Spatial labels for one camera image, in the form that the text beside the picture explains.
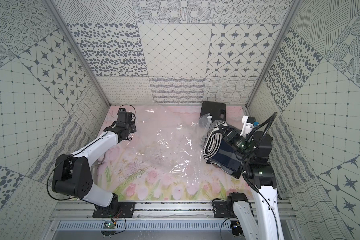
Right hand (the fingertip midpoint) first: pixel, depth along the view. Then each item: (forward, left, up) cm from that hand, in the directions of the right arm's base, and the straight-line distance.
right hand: (218, 128), depth 64 cm
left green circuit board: (-32, +52, -36) cm, 71 cm away
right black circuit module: (-32, -11, -38) cm, 51 cm away
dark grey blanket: (-1, -9, -27) cm, 29 cm away
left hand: (+16, +47, -18) cm, 53 cm away
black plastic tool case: (+39, -9, -29) cm, 49 cm away
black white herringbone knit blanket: (-4, +2, -2) cm, 5 cm away
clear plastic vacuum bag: (+6, +23, -17) cm, 30 cm away
